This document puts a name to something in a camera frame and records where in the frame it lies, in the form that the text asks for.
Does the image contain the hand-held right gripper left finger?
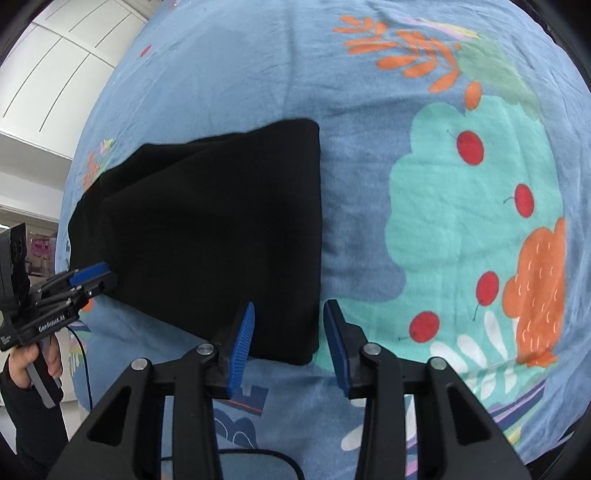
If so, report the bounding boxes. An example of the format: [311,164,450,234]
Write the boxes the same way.
[46,302,256,480]

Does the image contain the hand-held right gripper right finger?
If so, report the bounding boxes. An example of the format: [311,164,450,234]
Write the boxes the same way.
[323,300,532,480]

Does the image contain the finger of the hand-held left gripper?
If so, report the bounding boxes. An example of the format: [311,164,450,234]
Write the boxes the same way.
[41,276,117,320]
[36,261,112,297]

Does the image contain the black pants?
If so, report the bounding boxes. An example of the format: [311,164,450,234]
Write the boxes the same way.
[67,119,322,367]

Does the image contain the person's left forearm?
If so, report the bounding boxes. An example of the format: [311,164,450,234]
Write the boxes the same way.
[0,369,68,477]

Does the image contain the person's left hand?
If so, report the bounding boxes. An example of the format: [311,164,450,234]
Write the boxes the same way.
[4,339,64,391]

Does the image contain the pink box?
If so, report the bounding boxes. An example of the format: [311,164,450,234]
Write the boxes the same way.
[28,233,58,278]

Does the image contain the white wardrobe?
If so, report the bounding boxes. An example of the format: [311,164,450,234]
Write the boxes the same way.
[0,0,153,139]

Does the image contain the bed with blue printed sheet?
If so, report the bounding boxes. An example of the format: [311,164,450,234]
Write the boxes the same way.
[54,0,587,467]

